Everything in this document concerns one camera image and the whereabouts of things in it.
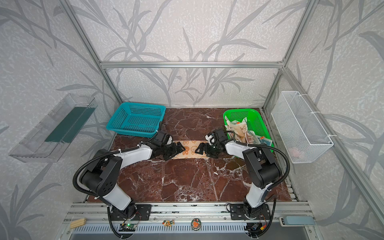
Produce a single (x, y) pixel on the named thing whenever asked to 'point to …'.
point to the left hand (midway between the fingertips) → (183, 147)
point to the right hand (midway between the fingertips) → (201, 149)
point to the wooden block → (78, 222)
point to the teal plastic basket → (139, 119)
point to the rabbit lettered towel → (238, 131)
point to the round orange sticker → (196, 224)
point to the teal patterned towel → (263, 140)
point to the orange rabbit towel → (190, 147)
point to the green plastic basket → (255, 121)
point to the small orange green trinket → (168, 223)
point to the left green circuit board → (127, 227)
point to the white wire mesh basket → (302, 136)
